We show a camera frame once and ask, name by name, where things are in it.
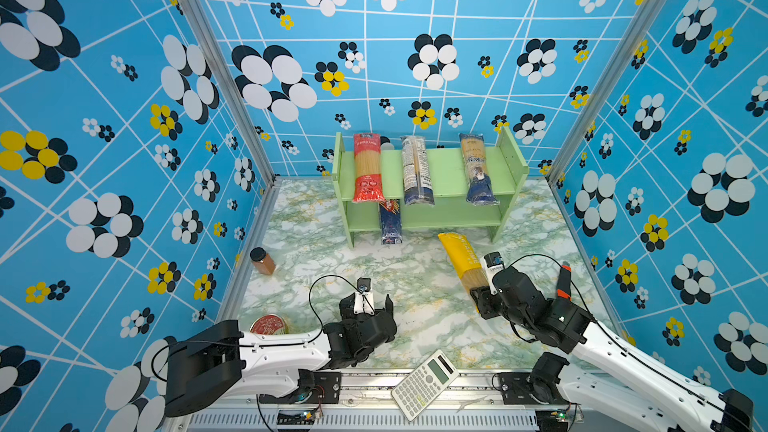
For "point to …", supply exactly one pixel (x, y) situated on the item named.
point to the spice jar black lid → (257, 254)
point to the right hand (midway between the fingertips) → (477, 290)
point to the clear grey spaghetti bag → (417, 183)
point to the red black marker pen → (564, 282)
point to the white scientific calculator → (422, 387)
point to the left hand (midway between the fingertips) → (378, 298)
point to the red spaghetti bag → (368, 174)
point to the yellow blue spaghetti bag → (480, 189)
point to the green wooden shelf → (506, 165)
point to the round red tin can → (267, 324)
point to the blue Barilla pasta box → (391, 226)
